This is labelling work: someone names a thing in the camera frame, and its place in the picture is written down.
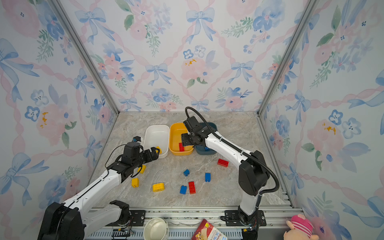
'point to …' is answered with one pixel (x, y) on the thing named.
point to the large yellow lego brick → (158, 187)
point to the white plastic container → (157, 135)
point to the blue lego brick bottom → (183, 189)
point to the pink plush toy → (303, 229)
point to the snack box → (205, 230)
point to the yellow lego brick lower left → (135, 182)
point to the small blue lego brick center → (186, 172)
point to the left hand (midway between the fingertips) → (154, 150)
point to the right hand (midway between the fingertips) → (187, 138)
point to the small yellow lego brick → (160, 150)
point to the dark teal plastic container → (200, 149)
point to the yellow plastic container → (176, 130)
